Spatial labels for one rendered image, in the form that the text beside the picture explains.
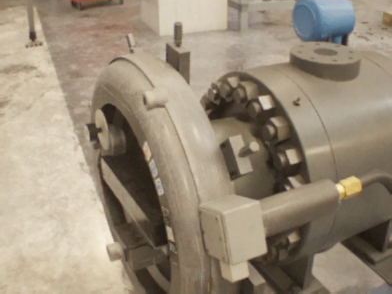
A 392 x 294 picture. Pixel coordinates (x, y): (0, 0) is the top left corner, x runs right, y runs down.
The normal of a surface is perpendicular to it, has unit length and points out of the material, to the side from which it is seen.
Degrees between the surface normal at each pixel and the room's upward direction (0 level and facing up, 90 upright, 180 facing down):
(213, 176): 53
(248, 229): 67
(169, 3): 90
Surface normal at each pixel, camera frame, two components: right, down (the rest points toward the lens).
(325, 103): 0.23, -0.54
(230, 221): 0.41, 0.02
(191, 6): 0.35, 0.41
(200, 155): 0.30, -0.33
